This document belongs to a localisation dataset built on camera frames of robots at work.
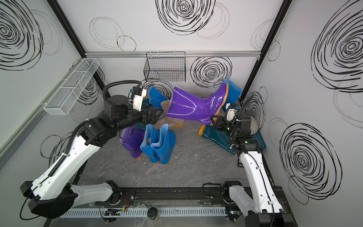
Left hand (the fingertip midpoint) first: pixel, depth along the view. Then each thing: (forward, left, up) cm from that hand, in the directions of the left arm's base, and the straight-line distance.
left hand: (155, 107), depth 63 cm
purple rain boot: (+7, -12, -6) cm, 15 cm away
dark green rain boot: (+7, -37, -38) cm, 54 cm away
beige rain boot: (+14, -5, -31) cm, 35 cm away
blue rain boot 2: (+26, -45, -13) cm, 53 cm away
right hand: (+3, -28, -10) cm, 30 cm away
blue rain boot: (-12, -4, -14) cm, 19 cm away
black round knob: (-36, 0, -28) cm, 46 cm away
